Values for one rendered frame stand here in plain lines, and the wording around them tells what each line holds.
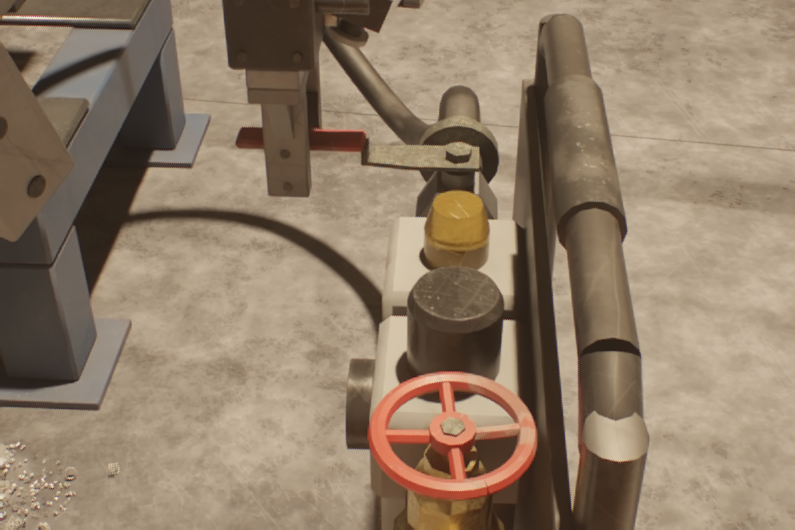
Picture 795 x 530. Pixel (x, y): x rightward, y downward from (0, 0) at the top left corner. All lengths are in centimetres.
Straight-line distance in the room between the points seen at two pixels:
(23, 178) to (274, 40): 35
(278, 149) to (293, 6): 11
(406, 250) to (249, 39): 15
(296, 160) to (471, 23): 134
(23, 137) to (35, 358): 100
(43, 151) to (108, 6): 120
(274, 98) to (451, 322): 18
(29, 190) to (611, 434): 24
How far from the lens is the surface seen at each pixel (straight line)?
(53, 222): 118
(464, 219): 62
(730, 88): 187
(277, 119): 66
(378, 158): 72
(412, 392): 50
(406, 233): 67
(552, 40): 66
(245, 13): 62
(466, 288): 55
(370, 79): 125
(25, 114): 27
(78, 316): 126
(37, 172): 29
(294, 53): 62
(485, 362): 56
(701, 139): 172
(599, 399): 43
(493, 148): 79
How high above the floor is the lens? 85
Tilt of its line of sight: 36 degrees down
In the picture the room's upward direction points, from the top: straight up
